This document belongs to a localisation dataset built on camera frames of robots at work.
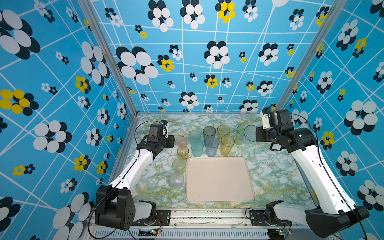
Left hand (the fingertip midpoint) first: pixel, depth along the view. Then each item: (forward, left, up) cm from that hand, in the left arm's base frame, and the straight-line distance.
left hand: (172, 137), depth 86 cm
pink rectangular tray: (-17, -27, -19) cm, 38 cm away
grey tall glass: (+9, -22, -6) cm, 25 cm away
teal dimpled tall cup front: (+1, -15, -12) cm, 19 cm away
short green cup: (-10, -3, -16) cm, 19 cm away
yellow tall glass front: (+3, -34, -8) cm, 35 cm away
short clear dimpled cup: (-19, -3, -15) cm, 25 cm away
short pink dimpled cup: (+6, -5, -13) cm, 15 cm away
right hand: (-5, -45, +13) cm, 47 cm away
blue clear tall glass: (-8, -39, +15) cm, 43 cm away
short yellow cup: (-1, -6, -15) cm, 16 cm away
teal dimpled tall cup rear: (+9, -13, -10) cm, 19 cm away
